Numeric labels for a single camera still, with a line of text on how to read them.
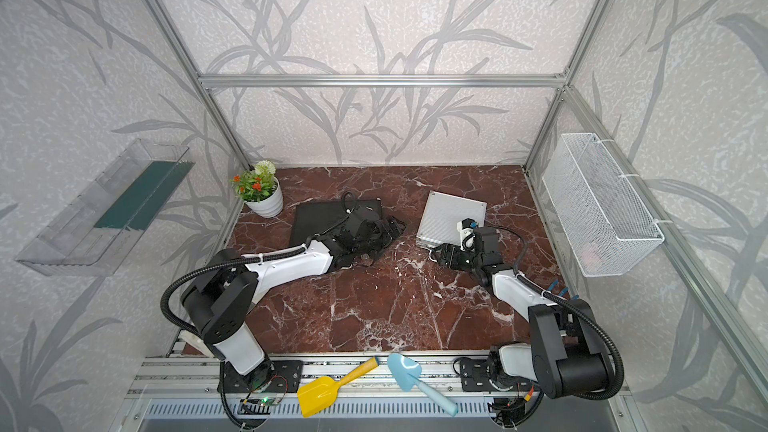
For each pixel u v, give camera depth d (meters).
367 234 0.71
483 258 0.70
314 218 0.69
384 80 0.95
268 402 0.70
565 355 0.42
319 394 0.71
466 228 0.82
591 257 0.72
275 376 0.72
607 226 0.61
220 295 0.46
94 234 0.64
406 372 0.75
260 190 0.96
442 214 1.02
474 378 0.73
